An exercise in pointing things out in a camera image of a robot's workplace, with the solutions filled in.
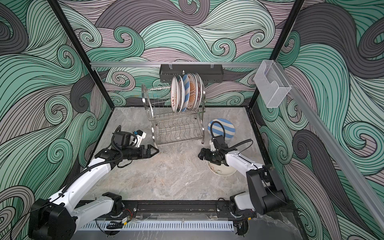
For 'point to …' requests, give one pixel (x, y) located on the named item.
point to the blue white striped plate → (219, 126)
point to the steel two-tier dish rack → (166, 126)
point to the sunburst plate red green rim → (174, 94)
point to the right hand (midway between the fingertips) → (202, 157)
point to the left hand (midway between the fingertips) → (154, 151)
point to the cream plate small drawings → (222, 170)
